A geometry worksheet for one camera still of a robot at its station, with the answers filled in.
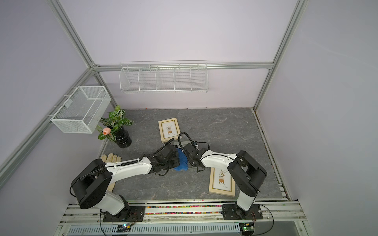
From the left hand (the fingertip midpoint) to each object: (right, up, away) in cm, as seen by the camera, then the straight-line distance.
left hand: (179, 162), depth 88 cm
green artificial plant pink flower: (-34, +26, -7) cm, 43 cm away
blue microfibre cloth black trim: (+3, 0, -4) cm, 5 cm away
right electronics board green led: (+36, -29, -15) cm, 48 cm away
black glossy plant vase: (-36, +13, +5) cm, 39 cm away
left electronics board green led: (-26, -29, -16) cm, 42 cm away
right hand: (+9, 0, +4) cm, 10 cm away
